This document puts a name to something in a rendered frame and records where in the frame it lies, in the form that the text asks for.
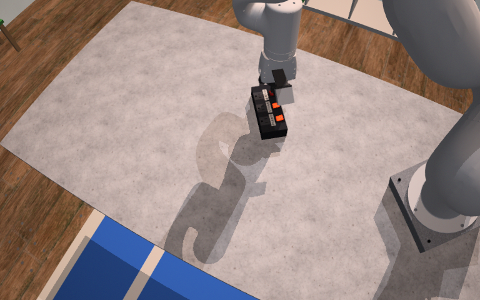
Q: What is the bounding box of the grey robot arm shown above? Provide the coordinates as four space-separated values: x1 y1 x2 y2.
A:
232 0 480 234

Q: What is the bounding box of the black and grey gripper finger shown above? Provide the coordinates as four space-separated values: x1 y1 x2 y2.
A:
258 76 276 97

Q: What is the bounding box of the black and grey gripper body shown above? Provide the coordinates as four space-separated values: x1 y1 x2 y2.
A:
258 50 297 83

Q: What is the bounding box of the black power strip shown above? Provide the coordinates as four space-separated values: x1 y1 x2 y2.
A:
251 84 288 140

